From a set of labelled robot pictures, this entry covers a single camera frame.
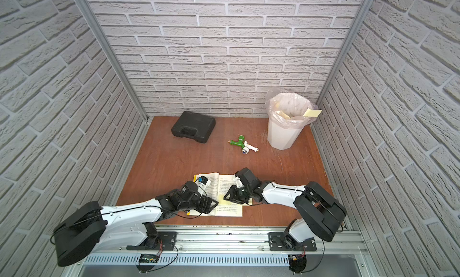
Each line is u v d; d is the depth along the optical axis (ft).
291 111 3.27
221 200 2.69
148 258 2.35
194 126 3.56
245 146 3.39
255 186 2.24
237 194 2.48
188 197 2.19
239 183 2.60
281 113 2.72
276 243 2.39
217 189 2.87
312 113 2.80
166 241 2.43
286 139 3.14
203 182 2.48
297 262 2.31
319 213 1.45
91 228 1.38
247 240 2.49
